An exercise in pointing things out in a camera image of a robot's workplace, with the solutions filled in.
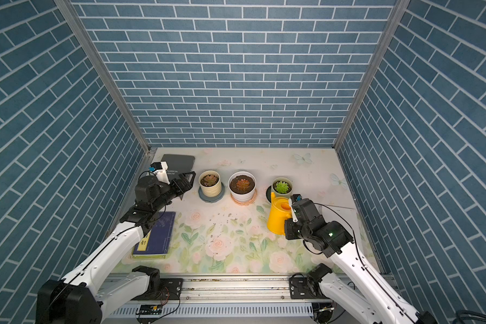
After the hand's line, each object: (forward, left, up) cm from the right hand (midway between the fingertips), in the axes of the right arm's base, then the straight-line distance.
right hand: (288, 225), depth 75 cm
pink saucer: (+16, +18, -13) cm, 28 cm away
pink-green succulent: (+23, +36, -6) cm, 43 cm away
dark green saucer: (+22, +8, -13) cm, 27 cm away
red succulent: (+20, +19, -3) cm, 28 cm away
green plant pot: (+26, 0, -6) cm, 26 cm away
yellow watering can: (+3, +3, +5) cm, 7 cm away
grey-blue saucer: (+16, +35, -13) cm, 41 cm away
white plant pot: (+14, +20, -4) cm, 25 cm away
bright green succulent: (+21, +2, -6) cm, 22 cm away
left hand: (+13, +38, +9) cm, 41 cm away
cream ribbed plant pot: (+18, +34, -7) cm, 39 cm away
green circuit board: (-28, +47, -17) cm, 58 cm away
